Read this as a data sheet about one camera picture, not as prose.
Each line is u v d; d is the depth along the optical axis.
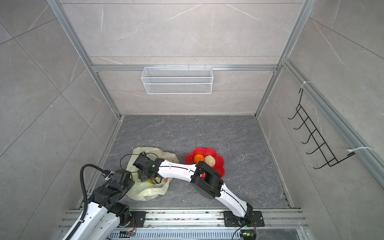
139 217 0.73
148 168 0.66
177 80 1.01
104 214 0.52
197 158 0.91
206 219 0.75
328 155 0.61
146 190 0.67
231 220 0.73
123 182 0.61
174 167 0.58
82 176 0.55
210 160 0.89
